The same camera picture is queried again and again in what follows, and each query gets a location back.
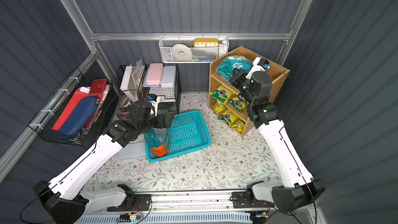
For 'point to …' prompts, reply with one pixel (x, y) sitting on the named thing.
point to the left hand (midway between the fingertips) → (165, 115)
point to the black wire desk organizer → (143, 83)
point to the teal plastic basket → (189, 133)
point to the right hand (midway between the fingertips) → (236, 71)
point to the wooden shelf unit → (226, 103)
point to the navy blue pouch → (79, 117)
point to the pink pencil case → (154, 74)
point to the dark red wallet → (97, 87)
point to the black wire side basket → (44, 120)
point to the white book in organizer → (128, 85)
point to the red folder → (77, 96)
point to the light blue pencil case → (168, 76)
